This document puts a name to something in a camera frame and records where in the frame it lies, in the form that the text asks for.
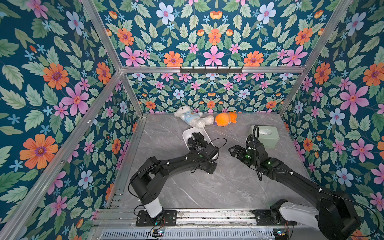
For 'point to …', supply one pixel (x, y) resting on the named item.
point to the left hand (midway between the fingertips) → (215, 167)
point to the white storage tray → (187, 133)
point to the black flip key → (197, 136)
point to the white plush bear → (195, 119)
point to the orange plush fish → (224, 119)
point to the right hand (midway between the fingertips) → (233, 151)
